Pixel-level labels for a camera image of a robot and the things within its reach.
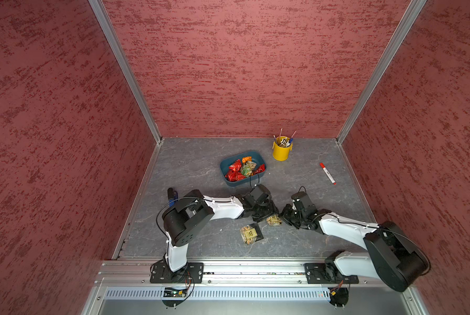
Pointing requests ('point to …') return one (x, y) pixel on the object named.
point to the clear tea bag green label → (248, 166)
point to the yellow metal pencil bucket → (281, 147)
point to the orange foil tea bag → (247, 159)
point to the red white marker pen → (327, 173)
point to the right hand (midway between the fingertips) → (277, 218)
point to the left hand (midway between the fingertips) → (274, 217)
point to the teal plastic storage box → (258, 157)
